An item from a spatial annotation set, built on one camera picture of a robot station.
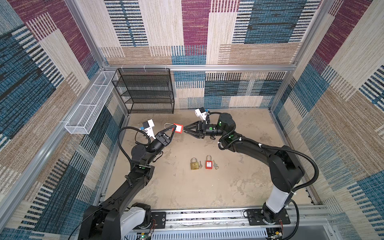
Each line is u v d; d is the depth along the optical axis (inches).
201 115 28.6
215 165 36.1
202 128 26.5
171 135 26.0
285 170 18.7
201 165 36.1
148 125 26.0
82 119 31.6
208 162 36.1
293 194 20.4
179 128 27.0
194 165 35.7
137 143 23.5
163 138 25.0
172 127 27.0
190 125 27.3
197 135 27.3
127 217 21.0
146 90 43.6
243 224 28.6
